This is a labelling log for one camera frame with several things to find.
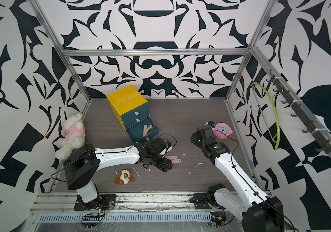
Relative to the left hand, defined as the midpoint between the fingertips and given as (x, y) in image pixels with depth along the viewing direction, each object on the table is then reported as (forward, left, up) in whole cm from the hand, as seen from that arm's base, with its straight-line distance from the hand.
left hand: (167, 162), depth 84 cm
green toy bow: (+11, -51, +31) cm, 60 cm away
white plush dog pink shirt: (+18, +55, +6) cm, 58 cm away
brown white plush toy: (-7, +24, -1) cm, 25 cm away
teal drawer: (+21, +20, 0) cm, 29 cm away
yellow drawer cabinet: (+27, +22, +19) cm, 40 cm away
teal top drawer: (+25, +19, +15) cm, 34 cm away
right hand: (+11, -15, +12) cm, 22 cm away
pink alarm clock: (+22, -39, -1) cm, 45 cm away
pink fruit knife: (+23, +12, -1) cm, 26 cm away
